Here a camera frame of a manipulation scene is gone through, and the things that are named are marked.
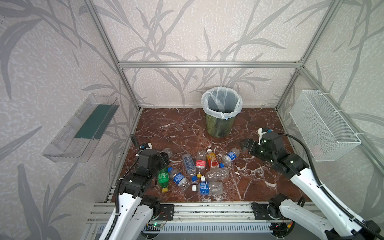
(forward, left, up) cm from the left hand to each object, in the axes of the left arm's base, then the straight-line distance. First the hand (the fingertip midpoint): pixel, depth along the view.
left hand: (166, 152), depth 76 cm
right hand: (+5, -40, +5) cm, 41 cm away
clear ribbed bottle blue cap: (-2, -12, -12) cm, 17 cm away
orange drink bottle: (+1, -25, -12) cm, 28 cm away
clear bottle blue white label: (-13, -25, -16) cm, 32 cm away
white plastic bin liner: (+38, -32, -1) cm, 50 cm away
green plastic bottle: (-9, +3, -13) cm, 16 cm away
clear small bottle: (+7, +3, -13) cm, 15 cm away
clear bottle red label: (0, -18, -12) cm, 22 cm away
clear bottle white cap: (-8, -26, -11) cm, 29 cm away
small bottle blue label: (+4, -36, -12) cm, 39 cm away
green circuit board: (-30, +3, -16) cm, 34 cm away
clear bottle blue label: (-10, -6, -11) cm, 16 cm away
